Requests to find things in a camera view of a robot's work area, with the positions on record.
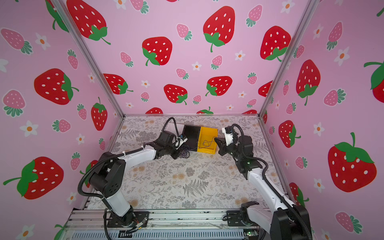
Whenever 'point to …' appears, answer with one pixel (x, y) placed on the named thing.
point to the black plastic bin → (192, 133)
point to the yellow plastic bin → (207, 133)
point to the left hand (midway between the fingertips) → (183, 149)
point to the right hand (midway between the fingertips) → (214, 140)
